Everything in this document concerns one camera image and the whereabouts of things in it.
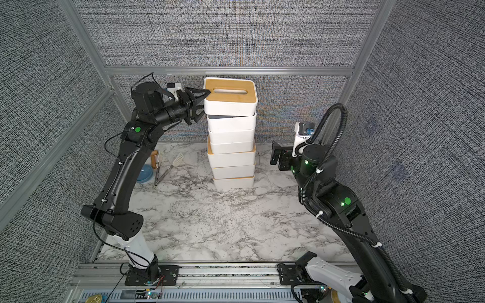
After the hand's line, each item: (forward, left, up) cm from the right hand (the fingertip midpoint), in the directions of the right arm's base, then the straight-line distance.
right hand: (290, 137), depth 57 cm
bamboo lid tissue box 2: (+10, +18, -23) cm, 31 cm away
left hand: (+13, +23, +7) cm, 28 cm away
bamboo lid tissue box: (+10, +19, -15) cm, 26 cm away
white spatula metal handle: (+16, +58, -45) cm, 75 cm away
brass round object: (-38, +66, -40) cm, 86 cm away
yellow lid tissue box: (+8, +19, -30) cm, 36 cm away
